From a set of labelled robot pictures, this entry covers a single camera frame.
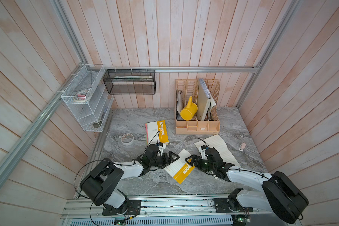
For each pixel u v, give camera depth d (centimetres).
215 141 98
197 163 76
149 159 69
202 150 81
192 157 79
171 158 76
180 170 86
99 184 44
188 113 96
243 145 96
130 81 104
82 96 74
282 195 42
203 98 93
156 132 103
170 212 73
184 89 112
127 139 102
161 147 82
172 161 75
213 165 67
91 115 78
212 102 97
